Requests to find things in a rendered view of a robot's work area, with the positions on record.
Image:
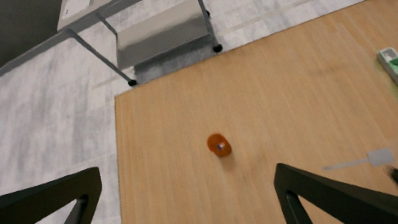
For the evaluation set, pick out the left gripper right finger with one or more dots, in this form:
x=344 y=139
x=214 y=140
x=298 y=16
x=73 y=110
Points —
x=349 y=204

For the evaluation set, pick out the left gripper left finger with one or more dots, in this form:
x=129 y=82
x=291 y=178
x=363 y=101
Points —
x=33 y=204

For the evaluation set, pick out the orange translucent pill bottle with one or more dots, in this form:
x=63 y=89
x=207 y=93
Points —
x=216 y=137

